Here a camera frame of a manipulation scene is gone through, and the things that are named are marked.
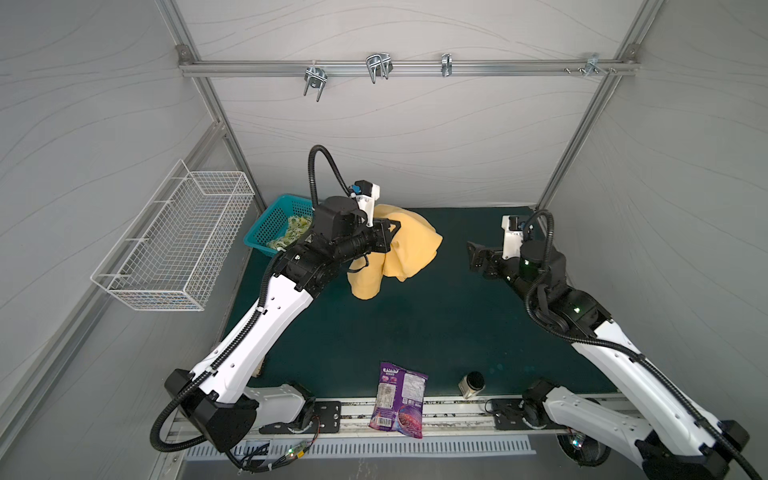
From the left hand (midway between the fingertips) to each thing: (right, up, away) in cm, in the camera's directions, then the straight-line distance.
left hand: (405, 221), depth 66 cm
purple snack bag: (-1, -45, +9) cm, 46 cm away
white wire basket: (-54, -7, +3) cm, 55 cm away
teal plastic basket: (-47, +1, +43) cm, 64 cm away
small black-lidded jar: (+16, -39, +5) cm, 42 cm away
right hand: (+21, -3, +4) cm, 21 cm away
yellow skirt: (+2, -6, +1) cm, 6 cm away
